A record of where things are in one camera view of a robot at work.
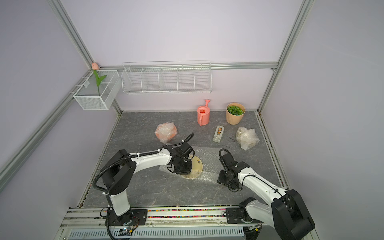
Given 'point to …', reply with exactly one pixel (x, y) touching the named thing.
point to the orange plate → (166, 132)
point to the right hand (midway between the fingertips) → (222, 181)
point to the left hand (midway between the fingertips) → (190, 174)
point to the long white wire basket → (167, 77)
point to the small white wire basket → (100, 91)
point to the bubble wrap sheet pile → (210, 157)
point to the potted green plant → (235, 112)
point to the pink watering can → (203, 114)
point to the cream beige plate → (196, 168)
